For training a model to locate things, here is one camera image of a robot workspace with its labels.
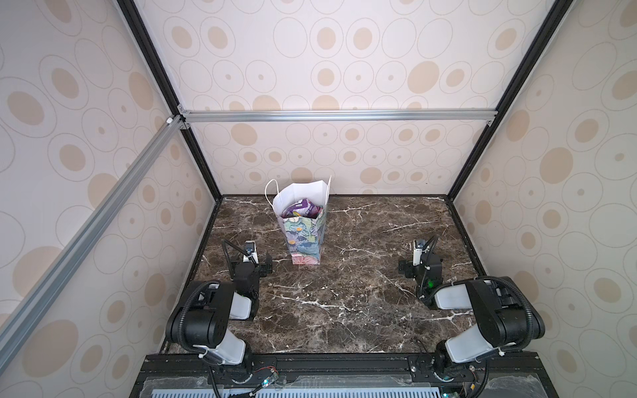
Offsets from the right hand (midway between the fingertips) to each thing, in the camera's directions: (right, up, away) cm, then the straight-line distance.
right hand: (425, 256), depth 95 cm
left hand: (-63, +3, -4) cm, 63 cm away
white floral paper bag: (-46, +8, -11) cm, 48 cm away
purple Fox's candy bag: (-46, +18, -7) cm, 51 cm away
